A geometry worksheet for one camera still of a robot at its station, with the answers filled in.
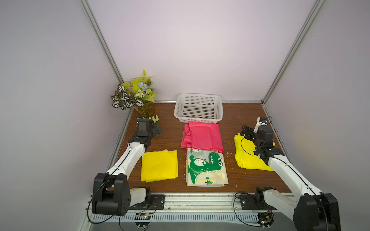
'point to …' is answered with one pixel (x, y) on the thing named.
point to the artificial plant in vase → (138, 94)
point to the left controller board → (142, 216)
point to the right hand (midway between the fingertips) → (251, 125)
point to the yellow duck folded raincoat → (244, 148)
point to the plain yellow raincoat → (157, 165)
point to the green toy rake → (154, 120)
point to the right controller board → (265, 219)
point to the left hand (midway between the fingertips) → (153, 127)
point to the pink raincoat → (202, 135)
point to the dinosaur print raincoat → (205, 168)
